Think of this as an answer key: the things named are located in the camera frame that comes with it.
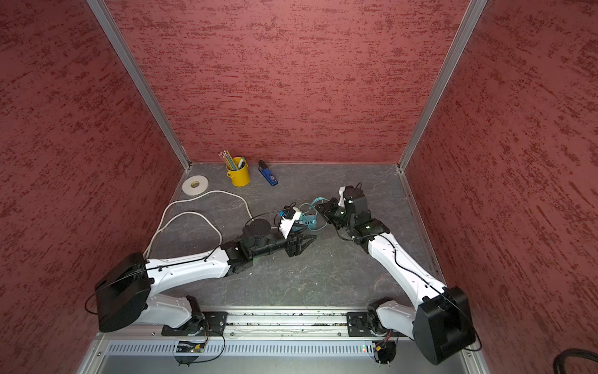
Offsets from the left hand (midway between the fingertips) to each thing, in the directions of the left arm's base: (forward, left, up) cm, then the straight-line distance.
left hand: (310, 235), depth 74 cm
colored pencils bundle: (+40, +38, -3) cm, 55 cm away
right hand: (+9, -1, +1) cm, 9 cm away
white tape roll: (+36, +56, -19) cm, 69 cm away
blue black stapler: (+46, +24, -17) cm, 55 cm away
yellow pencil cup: (+38, +33, -14) cm, 53 cm away
